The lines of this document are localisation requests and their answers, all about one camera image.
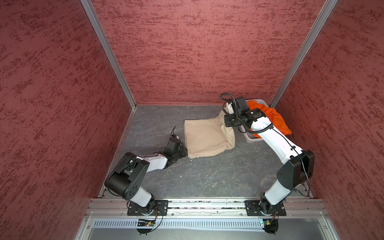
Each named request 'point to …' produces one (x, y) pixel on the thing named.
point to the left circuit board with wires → (145, 226)
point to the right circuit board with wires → (270, 225)
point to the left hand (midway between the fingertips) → (186, 152)
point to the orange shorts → (274, 118)
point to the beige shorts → (204, 136)
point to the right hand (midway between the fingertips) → (225, 123)
